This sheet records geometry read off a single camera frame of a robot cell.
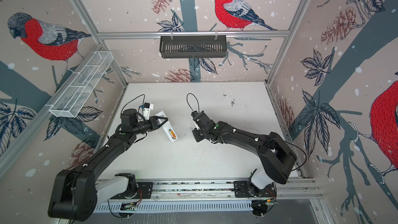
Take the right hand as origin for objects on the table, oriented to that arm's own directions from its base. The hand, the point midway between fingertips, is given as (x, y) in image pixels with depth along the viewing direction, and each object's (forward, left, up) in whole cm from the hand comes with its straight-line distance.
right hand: (194, 133), depth 85 cm
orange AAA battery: (-3, +11, +3) cm, 12 cm away
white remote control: (-1, +14, +7) cm, 15 cm away
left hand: (+2, +14, +10) cm, 18 cm away
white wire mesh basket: (+5, +57, +25) cm, 62 cm away
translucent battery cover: (+5, +5, -7) cm, 10 cm away
